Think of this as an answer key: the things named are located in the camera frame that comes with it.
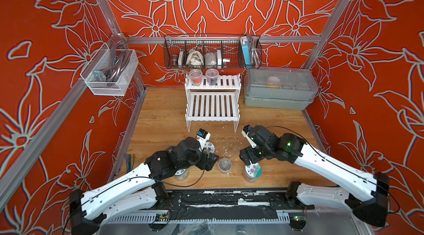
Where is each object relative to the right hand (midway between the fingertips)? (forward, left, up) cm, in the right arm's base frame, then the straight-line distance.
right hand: (244, 154), depth 71 cm
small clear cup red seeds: (+32, +23, +17) cm, 43 cm away
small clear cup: (+34, +15, +17) cm, 40 cm away
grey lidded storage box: (+42, -30, 0) cm, 52 cm away
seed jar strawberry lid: (+6, +16, -7) cm, 19 cm away
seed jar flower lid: (-5, -5, -8) cm, 10 cm away
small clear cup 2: (-1, +8, -11) cm, 14 cm away
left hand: (-1, +14, +2) cm, 14 cm away
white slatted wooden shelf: (+33, +11, -3) cm, 35 cm away
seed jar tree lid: (-7, +28, -8) cm, 30 cm away
